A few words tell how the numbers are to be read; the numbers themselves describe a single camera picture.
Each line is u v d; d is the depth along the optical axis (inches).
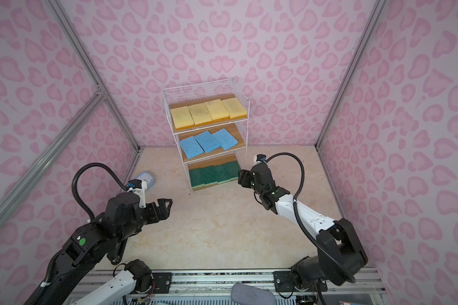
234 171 41.1
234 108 29.7
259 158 29.4
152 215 22.7
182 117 28.3
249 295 26.8
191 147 33.7
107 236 18.1
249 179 29.6
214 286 28.9
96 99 34.5
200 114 28.9
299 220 18.7
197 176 40.3
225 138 34.7
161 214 23.5
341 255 16.5
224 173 41.0
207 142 34.1
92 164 18.5
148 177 40.7
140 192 23.2
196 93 35.9
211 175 40.6
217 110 29.4
